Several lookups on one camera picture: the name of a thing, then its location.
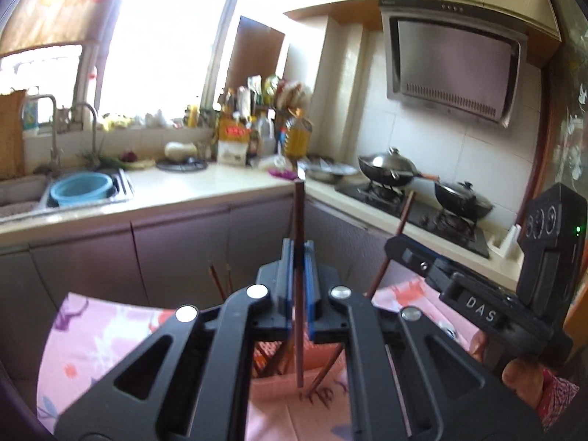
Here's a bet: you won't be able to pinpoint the black round pan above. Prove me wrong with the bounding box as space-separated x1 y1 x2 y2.
155 158 209 174

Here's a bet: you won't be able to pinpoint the cluster of condiment bottles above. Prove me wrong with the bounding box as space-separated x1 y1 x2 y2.
184 73 313 157

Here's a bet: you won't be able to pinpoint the steel kitchen sink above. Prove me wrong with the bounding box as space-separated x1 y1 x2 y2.
0 168 136 226

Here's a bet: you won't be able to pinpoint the curved steel faucet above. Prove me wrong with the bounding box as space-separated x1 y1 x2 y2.
71 102 102 168

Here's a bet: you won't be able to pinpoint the white carton box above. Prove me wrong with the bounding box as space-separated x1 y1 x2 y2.
216 140 249 166

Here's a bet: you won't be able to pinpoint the brown cardboard sheet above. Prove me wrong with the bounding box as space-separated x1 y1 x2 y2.
230 15 286 102

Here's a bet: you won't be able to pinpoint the white plastic jug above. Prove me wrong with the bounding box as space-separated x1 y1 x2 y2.
255 115 276 157

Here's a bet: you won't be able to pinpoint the yellow cooking oil bottle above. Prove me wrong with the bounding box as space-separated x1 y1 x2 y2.
282 108 314 159

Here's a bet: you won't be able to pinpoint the floral glass door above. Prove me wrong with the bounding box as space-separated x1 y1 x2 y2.
528 0 588 240

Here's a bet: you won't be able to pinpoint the row of wooden chopsticks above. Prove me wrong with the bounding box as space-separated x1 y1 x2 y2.
209 264 295 377

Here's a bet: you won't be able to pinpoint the wok with steel lid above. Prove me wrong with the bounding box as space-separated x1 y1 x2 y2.
357 147 439 189

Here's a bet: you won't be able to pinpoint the blue plastic basin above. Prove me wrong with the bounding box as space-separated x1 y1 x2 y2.
49 172 115 207

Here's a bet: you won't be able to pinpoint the kitchen counter with cabinets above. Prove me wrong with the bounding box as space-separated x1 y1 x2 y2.
0 158 527 363

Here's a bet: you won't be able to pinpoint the black gas stove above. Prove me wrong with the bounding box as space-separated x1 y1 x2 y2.
335 179 491 259

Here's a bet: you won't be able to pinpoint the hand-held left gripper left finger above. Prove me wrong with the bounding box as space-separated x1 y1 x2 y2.
53 238 295 441

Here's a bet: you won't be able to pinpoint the printed window blind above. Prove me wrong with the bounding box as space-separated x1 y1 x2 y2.
0 0 118 56

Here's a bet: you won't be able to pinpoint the angular steel faucet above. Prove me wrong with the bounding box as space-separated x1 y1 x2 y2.
30 94 62 178

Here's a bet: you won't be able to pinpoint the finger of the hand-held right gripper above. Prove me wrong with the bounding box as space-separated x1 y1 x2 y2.
383 236 455 295

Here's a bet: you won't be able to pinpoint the white plastic holder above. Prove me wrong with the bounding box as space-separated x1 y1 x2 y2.
494 224 524 258

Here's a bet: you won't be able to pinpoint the wooden cutting board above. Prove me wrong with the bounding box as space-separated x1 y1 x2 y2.
0 89 27 180

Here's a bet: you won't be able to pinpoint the metal bowl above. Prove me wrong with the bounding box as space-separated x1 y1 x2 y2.
303 158 361 182

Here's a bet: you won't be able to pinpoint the blue green detergent bottle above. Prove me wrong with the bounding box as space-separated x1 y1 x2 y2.
22 98 40 136

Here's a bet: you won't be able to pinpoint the wok with dark lid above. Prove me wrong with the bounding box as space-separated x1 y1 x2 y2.
434 180 494 221

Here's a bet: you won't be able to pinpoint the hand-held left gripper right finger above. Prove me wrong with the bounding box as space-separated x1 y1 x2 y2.
303 240 545 441

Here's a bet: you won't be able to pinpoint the long brown wooden chopstick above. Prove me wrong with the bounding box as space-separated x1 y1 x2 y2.
294 179 308 389
315 190 416 393

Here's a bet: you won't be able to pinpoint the leafy green vegetables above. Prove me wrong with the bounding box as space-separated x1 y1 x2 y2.
83 149 154 170

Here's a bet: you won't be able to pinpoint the person's right forearm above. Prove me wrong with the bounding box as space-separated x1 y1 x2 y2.
535 363 582 430

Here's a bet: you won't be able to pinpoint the steel range hood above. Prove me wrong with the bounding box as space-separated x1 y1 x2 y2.
379 0 529 129

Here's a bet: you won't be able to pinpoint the person's right hand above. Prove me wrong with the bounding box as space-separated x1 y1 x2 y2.
469 331 556 423

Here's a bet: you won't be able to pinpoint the pink floral tablecloth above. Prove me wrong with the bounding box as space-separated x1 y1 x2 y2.
37 278 478 441

